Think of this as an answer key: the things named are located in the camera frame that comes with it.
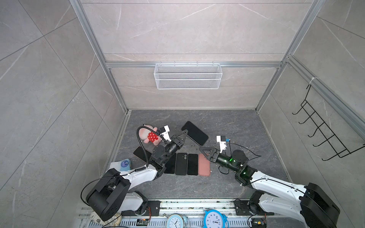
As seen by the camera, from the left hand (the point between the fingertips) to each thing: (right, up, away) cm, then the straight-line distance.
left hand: (189, 130), depth 71 cm
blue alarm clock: (+12, -44, -2) cm, 46 cm away
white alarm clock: (-7, -44, -4) cm, 44 cm away
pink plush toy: (-28, -5, +26) cm, 39 cm away
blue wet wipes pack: (-39, -22, +13) cm, 47 cm away
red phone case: (+9, -23, +16) cm, 30 cm away
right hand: (+6, -11, 0) cm, 12 cm away
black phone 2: (-12, -23, +13) cm, 29 cm away
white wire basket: (-13, +37, +29) cm, 49 cm away
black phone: (+2, -23, +17) cm, 29 cm away
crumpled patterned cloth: (-36, -44, -4) cm, 57 cm away
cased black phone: (+3, -2, +3) cm, 5 cm away
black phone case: (-5, -23, +18) cm, 29 cm away
